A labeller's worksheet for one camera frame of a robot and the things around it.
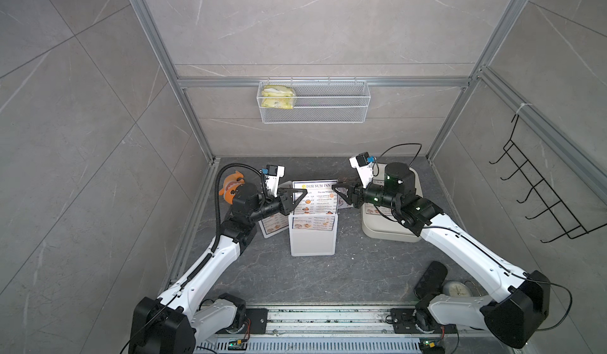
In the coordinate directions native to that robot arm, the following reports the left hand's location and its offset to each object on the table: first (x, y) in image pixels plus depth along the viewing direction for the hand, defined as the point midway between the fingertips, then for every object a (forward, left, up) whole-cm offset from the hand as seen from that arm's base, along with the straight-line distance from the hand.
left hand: (307, 190), depth 70 cm
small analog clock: (-23, -48, -26) cm, 60 cm away
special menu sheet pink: (-5, -10, 0) cm, 11 cm away
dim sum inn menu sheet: (-1, -4, -3) cm, 5 cm away
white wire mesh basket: (+48, -3, -1) cm, 48 cm away
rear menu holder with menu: (+2, +13, -25) cm, 28 cm away
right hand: (+1, -9, +1) cm, 10 cm away
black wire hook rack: (+4, -68, +2) cm, 69 cm away
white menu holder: (-7, +1, -21) cm, 23 cm away
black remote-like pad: (-21, -42, -28) cm, 54 cm away
